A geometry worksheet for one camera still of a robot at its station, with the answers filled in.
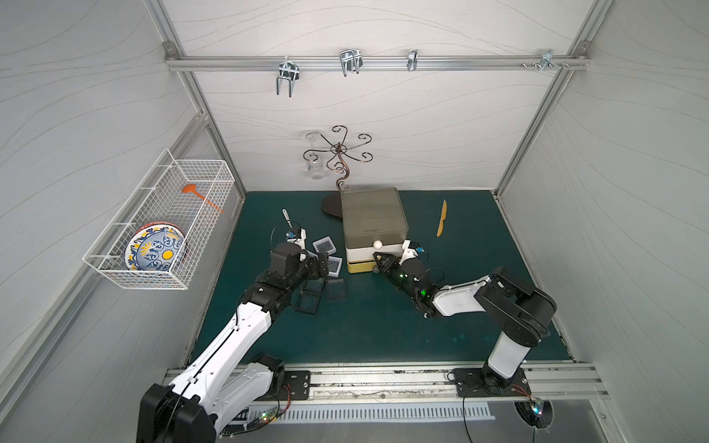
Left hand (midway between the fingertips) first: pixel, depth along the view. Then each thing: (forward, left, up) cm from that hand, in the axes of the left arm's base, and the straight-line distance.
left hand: (316, 255), depth 80 cm
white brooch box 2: (+6, -4, -16) cm, 17 cm away
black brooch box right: (-2, -4, -18) cm, 19 cm away
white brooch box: (+15, +1, -16) cm, 22 cm away
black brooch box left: (-5, +4, -17) cm, 18 cm away
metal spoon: (+28, +18, -16) cm, 37 cm away
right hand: (+5, -18, -6) cm, 19 cm away
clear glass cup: (+37, +4, +4) cm, 37 cm away
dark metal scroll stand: (+24, -5, +16) cm, 29 cm away
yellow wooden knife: (+30, -47, -17) cm, 58 cm away
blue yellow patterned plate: (-9, +33, +17) cm, 38 cm away
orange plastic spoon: (+13, +36, +14) cm, 41 cm away
